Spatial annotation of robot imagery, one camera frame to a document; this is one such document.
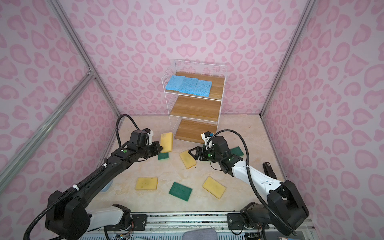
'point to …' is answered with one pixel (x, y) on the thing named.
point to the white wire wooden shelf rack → (191, 115)
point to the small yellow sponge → (166, 142)
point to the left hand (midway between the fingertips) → (163, 145)
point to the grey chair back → (183, 228)
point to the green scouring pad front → (181, 191)
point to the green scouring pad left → (163, 156)
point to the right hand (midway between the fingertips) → (193, 151)
